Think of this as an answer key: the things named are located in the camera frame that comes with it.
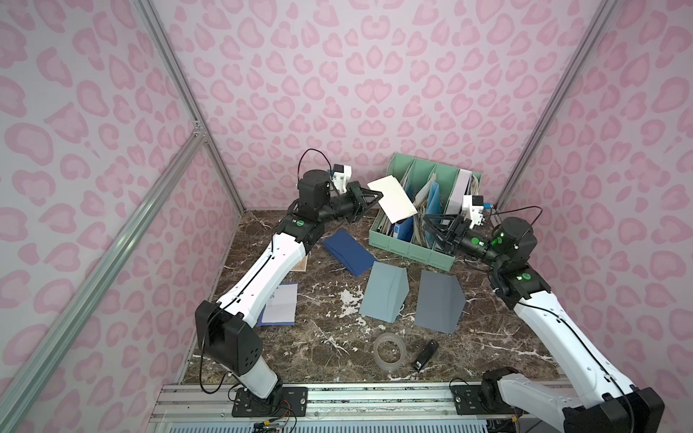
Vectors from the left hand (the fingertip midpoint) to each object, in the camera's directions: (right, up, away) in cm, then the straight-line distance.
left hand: (385, 191), depth 67 cm
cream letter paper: (-28, -23, +36) cm, 50 cm away
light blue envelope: (+3, -32, +28) cm, 43 cm away
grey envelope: (+22, -34, +26) cm, 48 cm away
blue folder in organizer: (+18, -2, +22) cm, 29 cm away
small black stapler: (+13, -46, +12) cm, 49 cm away
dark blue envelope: (-12, -16, +41) cm, 46 cm away
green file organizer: (+12, -12, +32) cm, 36 cm away
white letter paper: (-33, -36, +26) cm, 55 cm away
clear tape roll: (+3, -46, +15) cm, 49 cm away
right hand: (+9, -8, -3) cm, 12 cm away
